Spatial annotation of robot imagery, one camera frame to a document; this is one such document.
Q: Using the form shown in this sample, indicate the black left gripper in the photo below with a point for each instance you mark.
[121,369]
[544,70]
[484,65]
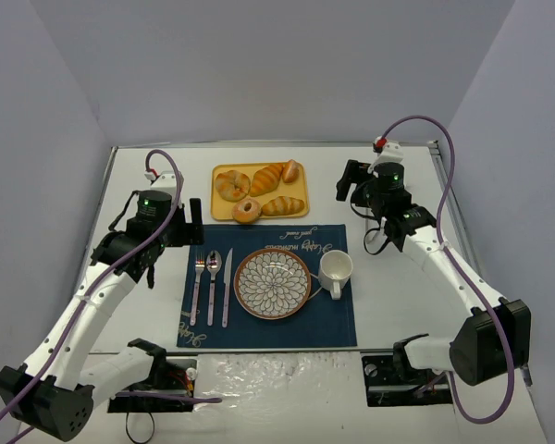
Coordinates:
[191,227]

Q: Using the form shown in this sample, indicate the knife with pink handle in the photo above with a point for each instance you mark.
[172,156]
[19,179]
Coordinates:
[227,288]

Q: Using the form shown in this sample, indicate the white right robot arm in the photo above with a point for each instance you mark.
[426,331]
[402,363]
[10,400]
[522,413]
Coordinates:
[494,332]

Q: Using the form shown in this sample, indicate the small orange bread bun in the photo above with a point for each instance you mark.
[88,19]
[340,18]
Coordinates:
[290,171]

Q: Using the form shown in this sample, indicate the round twisted bread roll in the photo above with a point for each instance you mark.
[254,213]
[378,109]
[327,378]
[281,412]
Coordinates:
[232,185]

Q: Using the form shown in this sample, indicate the small striped croissant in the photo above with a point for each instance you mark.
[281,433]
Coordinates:
[283,206]

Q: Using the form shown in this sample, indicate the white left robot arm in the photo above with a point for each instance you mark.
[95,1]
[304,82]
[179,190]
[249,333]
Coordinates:
[51,391]

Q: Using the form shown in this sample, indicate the sugared orange donut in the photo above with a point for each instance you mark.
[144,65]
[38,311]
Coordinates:
[246,211]

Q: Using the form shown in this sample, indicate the dark blue cloth placemat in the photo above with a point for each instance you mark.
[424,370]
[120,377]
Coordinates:
[322,322]

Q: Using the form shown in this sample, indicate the spoon with pink handle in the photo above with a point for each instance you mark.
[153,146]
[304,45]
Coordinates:
[213,265]

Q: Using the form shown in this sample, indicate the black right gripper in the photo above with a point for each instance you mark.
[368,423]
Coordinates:
[354,183]

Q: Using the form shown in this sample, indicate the large striped croissant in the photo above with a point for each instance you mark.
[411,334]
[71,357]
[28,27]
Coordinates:
[266,179]

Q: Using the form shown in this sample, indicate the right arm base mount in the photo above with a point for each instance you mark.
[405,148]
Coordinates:
[385,386]

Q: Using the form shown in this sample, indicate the floral patterned ceramic plate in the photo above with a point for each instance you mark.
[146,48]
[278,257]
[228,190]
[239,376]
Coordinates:
[272,284]

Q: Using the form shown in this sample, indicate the white ceramic mug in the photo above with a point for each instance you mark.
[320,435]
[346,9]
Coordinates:
[335,270]

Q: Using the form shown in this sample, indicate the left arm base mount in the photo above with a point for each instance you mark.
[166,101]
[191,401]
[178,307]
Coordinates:
[176,378]

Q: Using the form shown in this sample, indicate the fork with pink handle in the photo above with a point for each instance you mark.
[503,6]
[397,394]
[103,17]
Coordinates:
[199,267]

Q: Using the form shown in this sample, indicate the metal table edge rail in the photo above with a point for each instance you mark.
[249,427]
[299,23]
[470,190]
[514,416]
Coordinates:
[453,213]

